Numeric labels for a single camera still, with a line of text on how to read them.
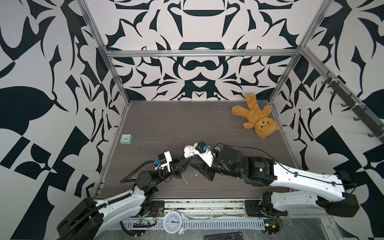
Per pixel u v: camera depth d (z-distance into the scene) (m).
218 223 0.71
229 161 0.43
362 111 0.56
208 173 0.53
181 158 0.62
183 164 0.61
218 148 0.94
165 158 0.55
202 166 0.52
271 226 0.71
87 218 0.42
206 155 0.50
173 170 0.59
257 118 1.02
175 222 0.69
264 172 0.44
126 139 0.96
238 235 0.67
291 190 0.45
